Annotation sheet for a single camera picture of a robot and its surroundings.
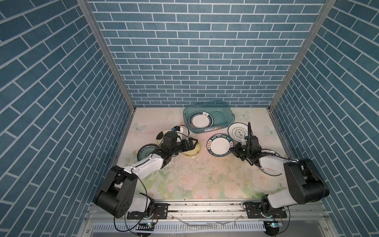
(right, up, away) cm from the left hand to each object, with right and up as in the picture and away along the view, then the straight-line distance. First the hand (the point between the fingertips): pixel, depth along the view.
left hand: (196, 143), depth 85 cm
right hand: (+21, -5, +8) cm, 23 cm away
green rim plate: (+3, +14, +27) cm, 30 cm away
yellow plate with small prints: (-1, -7, +9) cm, 12 cm away
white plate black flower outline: (+30, +5, +20) cm, 37 cm away
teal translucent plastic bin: (+21, +20, +34) cm, 45 cm away
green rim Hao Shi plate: (+16, -3, +11) cm, 20 cm away
